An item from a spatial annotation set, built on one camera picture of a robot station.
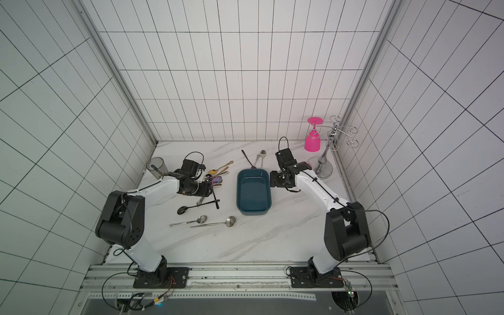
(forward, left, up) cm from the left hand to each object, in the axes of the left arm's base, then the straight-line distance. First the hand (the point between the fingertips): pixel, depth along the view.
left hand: (204, 193), depth 94 cm
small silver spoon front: (-13, -1, -1) cm, 13 cm away
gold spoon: (+17, -8, -3) cm, 19 cm away
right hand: (+2, -31, +8) cm, 33 cm away
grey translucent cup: (+8, +22, +12) cm, 26 cm away
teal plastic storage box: (+2, -25, -1) cm, 25 cm away
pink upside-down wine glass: (+23, -54, +14) cm, 61 cm away
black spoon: (-7, +10, -4) cm, 13 cm away
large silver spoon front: (-14, -14, -1) cm, 19 cm away
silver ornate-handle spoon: (+28, -29, -2) cm, 41 cm away
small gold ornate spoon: (+14, -2, -2) cm, 15 cm away
